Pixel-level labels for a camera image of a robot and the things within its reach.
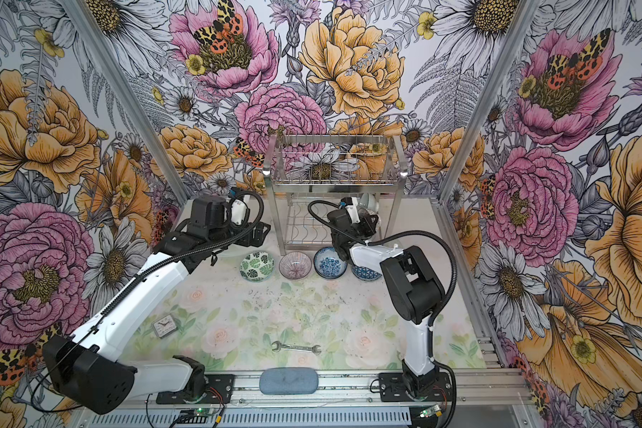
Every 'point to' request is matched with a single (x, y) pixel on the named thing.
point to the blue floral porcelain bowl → (328, 264)
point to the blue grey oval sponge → (289, 381)
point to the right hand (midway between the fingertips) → (378, 222)
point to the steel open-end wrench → (279, 347)
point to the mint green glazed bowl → (372, 202)
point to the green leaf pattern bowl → (257, 267)
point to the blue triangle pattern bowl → (365, 274)
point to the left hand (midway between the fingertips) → (254, 232)
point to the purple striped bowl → (295, 265)
